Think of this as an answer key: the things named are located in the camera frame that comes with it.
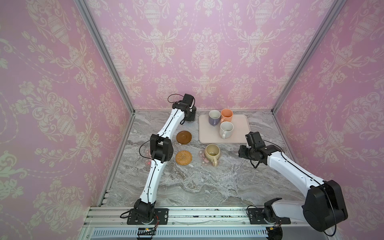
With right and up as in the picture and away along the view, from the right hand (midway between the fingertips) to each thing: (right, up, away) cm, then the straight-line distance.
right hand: (248, 155), depth 83 cm
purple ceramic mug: (-15, +23, +30) cm, 41 cm away
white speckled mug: (-8, +14, +19) cm, 25 cm away
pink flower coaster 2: (-23, -6, +10) cm, 26 cm away
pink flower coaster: (-60, -6, +11) cm, 61 cm away
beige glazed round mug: (-19, 0, +12) cm, 22 cm away
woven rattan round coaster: (-37, -4, +12) cm, 39 cm away
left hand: (-21, +12, +15) cm, 28 cm away
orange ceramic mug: (-7, +24, +24) cm, 35 cm away
